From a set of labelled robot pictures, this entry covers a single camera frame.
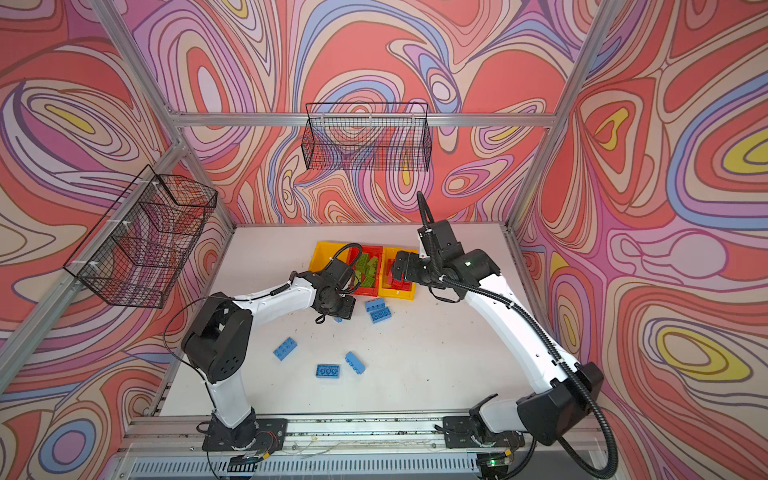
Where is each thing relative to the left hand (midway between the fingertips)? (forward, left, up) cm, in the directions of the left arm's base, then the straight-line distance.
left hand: (349, 308), depth 93 cm
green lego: (+12, -6, 0) cm, 13 cm away
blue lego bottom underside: (-19, +5, -1) cm, 20 cm away
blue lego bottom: (-16, -2, -2) cm, 17 cm away
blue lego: (-7, +2, +6) cm, 9 cm away
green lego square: (+18, -7, 0) cm, 19 cm away
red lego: (+7, -16, +2) cm, 18 cm away
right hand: (-3, -18, +21) cm, 28 cm away
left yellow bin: (+23, +12, 0) cm, 25 cm away
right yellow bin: (+6, -12, +1) cm, 13 cm away
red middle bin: (+19, -9, +5) cm, 21 cm away
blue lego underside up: (-2, -10, -1) cm, 10 cm away
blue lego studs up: (+2, -8, -1) cm, 8 cm away
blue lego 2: (-13, +18, -1) cm, 22 cm away
